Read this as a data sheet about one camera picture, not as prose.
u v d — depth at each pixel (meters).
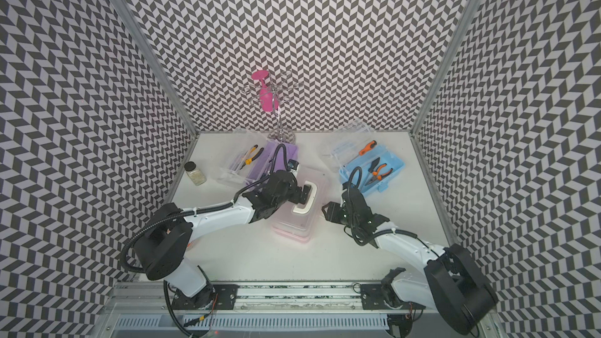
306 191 0.79
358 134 1.02
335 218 0.75
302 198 0.79
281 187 0.66
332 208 0.81
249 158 0.96
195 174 0.94
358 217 0.65
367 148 0.99
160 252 0.44
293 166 0.76
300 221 0.78
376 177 0.99
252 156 0.97
